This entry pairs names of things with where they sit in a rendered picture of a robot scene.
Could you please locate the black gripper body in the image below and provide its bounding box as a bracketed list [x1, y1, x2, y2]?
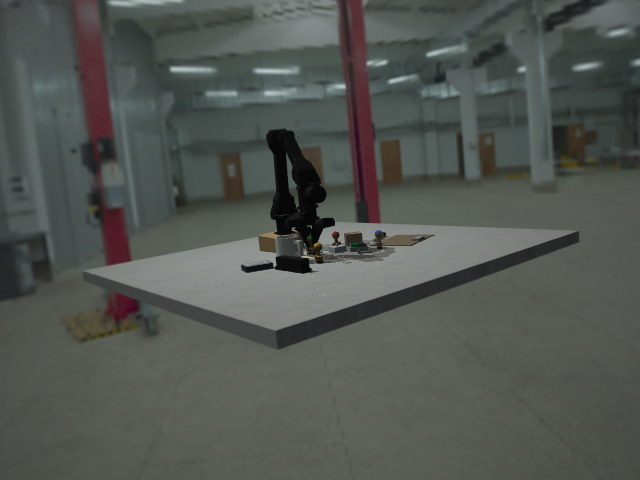
[284, 203, 335, 229]

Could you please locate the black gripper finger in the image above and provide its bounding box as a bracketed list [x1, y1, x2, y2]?
[294, 227, 311, 248]
[308, 228, 324, 247]

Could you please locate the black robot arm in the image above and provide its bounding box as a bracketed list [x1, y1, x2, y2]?
[266, 128, 326, 236]

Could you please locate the brown clipboard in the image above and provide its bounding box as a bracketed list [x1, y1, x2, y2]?
[382, 234, 435, 246]

